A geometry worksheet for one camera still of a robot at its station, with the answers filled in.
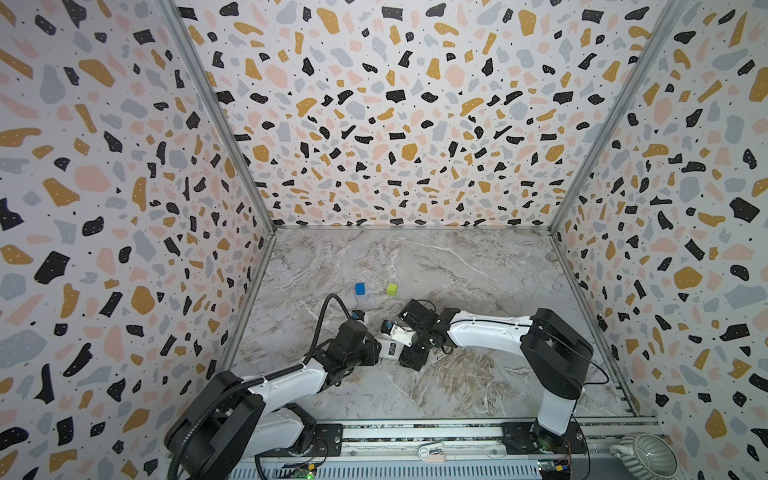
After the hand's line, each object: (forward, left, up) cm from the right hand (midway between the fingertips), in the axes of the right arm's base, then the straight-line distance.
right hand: (401, 346), depth 87 cm
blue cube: (+21, +14, -2) cm, 25 cm away
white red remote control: (0, +3, -1) cm, 3 cm away
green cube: (+20, +3, -1) cm, 20 cm away
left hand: (+1, +7, +1) cm, 7 cm away
